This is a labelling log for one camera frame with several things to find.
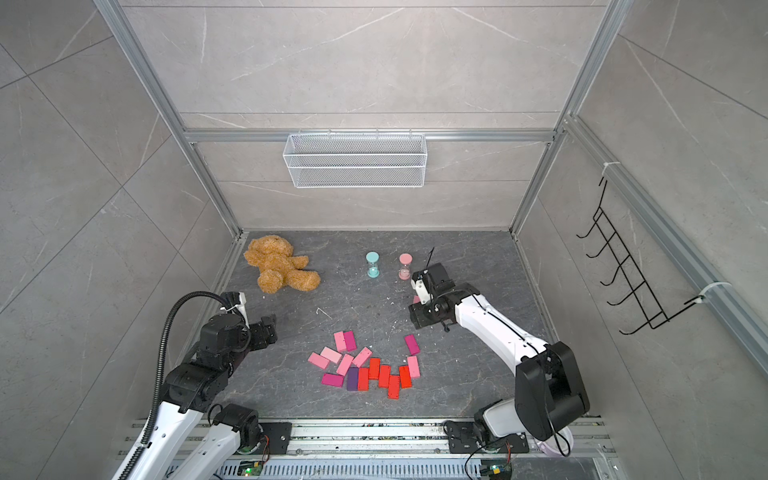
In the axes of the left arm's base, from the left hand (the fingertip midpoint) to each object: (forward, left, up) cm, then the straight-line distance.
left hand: (263, 316), depth 76 cm
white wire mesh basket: (+52, -23, +12) cm, 58 cm away
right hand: (+4, -43, -9) cm, 45 cm away
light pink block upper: (0, -17, -18) cm, 25 cm away
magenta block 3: (-1, -40, -19) cm, 44 cm away
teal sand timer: (+26, -27, -16) cm, 41 cm away
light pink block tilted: (-5, -16, -17) cm, 24 cm away
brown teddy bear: (+29, +7, -9) cm, 31 cm away
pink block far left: (-5, -12, -18) cm, 22 cm away
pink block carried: (+3, -40, +1) cm, 40 cm away
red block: (-11, -25, -17) cm, 32 cm away
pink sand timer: (+25, -39, -16) cm, 49 cm away
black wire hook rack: (-9, -88, +13) cm, 89 cm away
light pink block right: (-9, -40, -18) cm, 44 cm away
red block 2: (-8, -28, -17) cm, 34 cm away
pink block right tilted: (-5, -24, -17) cm, 30 cm away
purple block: (-11, -22, -18) cm, 30 cm away
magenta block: (+1, -21, -18) cm, 27 cm away
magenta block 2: (-11, -16, -19) cm, 27 cm away
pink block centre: (-7, -19, -18) cm, 27 cm away
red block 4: (-11, -37, -18) cm, 42 cm away
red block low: (-13, -34, -18) cm, 40 cm away
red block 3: (-11, -31, -17) cm, 37 cm away
